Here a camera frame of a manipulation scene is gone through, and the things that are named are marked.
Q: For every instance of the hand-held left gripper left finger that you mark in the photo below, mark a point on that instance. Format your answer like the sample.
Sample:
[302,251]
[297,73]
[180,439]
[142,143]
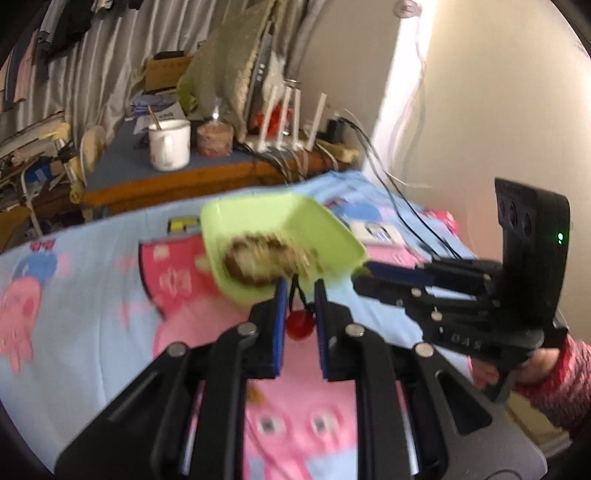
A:
[279,323]

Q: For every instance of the knitted dust cover cloth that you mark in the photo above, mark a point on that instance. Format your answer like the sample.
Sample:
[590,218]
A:
[221,69]

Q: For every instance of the yellow foam block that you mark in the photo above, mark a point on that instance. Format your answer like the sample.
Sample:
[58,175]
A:
[341,151]

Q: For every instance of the white enamel mug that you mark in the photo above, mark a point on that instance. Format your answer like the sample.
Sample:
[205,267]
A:
[168,147]

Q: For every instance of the cartoon pig printed bedsheet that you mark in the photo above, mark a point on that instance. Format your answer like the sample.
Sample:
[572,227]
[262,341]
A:
[92,300]

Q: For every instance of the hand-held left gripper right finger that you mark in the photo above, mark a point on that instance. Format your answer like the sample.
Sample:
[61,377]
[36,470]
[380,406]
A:
[322,323]

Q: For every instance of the person's right forearm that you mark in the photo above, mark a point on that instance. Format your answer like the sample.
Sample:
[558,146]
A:
[572,392]

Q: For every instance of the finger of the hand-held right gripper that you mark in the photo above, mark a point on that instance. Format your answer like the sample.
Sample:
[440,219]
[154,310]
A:
[401,273]
[406,297]

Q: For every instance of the wooden desk with blue top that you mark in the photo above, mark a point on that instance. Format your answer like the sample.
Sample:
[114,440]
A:
[129,161]

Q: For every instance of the green plastic basket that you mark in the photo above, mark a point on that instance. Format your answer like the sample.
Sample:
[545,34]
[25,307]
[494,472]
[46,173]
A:
[286,217]

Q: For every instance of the wrapped snack tub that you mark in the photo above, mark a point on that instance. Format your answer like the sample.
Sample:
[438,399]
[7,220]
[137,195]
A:
[214,138]

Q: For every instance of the blue white package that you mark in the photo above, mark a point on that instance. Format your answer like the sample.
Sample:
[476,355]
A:
[157,106]

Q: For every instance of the white round wall hook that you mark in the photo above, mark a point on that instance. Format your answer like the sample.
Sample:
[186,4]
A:
[408,7]

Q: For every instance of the cardboard box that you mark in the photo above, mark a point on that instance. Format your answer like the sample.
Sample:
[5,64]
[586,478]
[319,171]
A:
[166,71]

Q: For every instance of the black jacket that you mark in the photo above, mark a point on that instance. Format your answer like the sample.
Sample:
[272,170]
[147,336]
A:
[69,32]

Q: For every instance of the peach garment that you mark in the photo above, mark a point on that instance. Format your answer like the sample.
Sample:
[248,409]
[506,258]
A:
[21,85]

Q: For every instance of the white router with antennas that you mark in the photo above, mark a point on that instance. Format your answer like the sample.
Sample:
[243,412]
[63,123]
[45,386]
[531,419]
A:
[286,146]

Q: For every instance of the grey curtain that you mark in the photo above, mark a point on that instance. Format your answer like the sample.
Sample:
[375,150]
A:
[106,60]

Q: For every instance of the red packet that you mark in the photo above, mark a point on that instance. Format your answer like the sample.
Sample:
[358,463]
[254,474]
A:
[279,117]

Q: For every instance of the black flat case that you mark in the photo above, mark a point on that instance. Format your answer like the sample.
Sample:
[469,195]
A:
[168,55]

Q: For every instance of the black power adapter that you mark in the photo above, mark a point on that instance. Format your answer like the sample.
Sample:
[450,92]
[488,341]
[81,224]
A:
[337,131]

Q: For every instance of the person's right hand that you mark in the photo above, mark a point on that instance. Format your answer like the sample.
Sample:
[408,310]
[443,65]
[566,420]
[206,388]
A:
[545,365]

